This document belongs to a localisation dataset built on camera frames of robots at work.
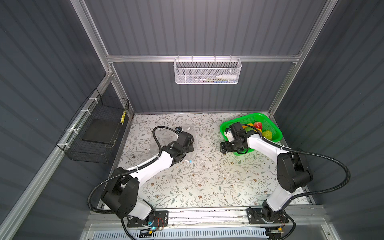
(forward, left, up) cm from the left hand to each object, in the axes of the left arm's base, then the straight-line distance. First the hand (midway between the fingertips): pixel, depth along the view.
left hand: (189, 143), depth 87 cm
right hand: (-2, -24, -7) cm, 25 cm away
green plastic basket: (+16, -55, -6) cm, 58 cm away
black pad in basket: (-1, +42, +16) cm, 45 cm away
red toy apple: (+19, -51, -8) cm, 55 cm away
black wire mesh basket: (+14, +49, +18) cm, 54 cm away
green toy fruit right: (+8, -53, -6) cm, 54 cm away
